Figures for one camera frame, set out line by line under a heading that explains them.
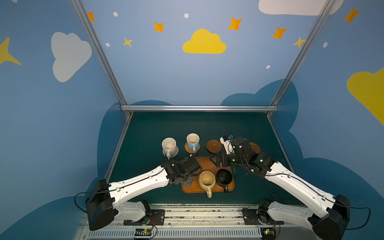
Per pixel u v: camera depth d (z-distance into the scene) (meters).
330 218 0.38
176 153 0.98
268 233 0.73
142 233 0.73
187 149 0.99
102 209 0.38
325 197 0.42
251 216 0.75
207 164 0.69
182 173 0.54
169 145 0.98
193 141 0.98
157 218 0.73
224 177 0.86
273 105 1.16
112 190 0.42
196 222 0.73
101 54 0.85
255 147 1.02
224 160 0.65
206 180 0.86
